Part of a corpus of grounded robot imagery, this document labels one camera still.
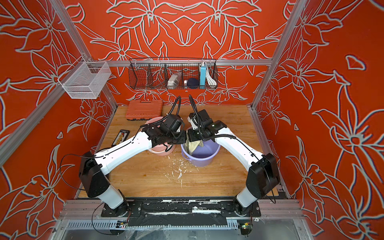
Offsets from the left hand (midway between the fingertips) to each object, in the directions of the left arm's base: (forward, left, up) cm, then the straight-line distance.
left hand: (188, 137), depth 78 cm
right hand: (+2, +2, -1) cm, 3 cm away
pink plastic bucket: (-5, +16, -6) cm, 18 cm away
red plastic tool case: (+32, +42, -14) cm, 55 cm away
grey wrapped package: (+33, +12, +12) cm, 38 cm away
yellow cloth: (-3, -2, -4) cm, 5 cm away
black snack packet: (+9, +47, -18) cm, 52 cm away
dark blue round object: (+37, 0, +8) cm, 38 cm away
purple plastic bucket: (-11, -9, +1) cm, 14 cm away
